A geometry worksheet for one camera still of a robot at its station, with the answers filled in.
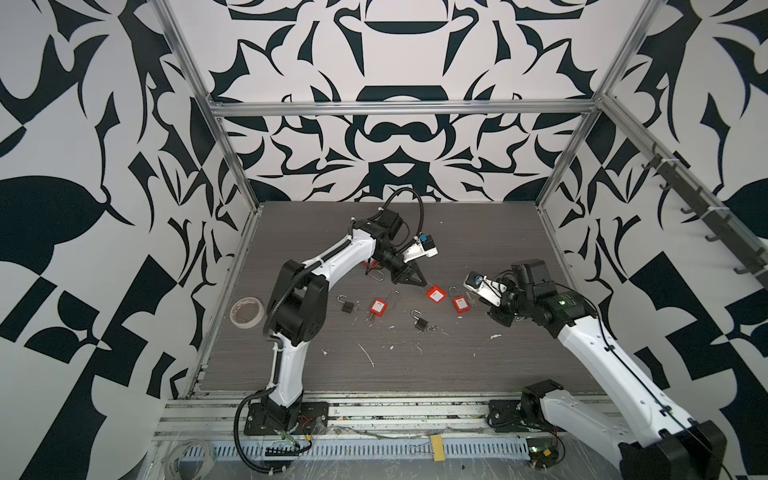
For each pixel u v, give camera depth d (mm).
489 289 662
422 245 760
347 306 938
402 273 758
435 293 830
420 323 892
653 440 389
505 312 688
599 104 892
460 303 932
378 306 917
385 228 718
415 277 808
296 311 514
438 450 698
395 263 763
